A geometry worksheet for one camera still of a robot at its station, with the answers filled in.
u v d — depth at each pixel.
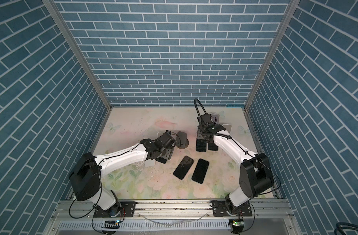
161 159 0.87
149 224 0.71
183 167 0.89
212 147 0.97
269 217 0.75
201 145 0.96
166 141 0.65
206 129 0.64
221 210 0.73
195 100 0.74
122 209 0.73
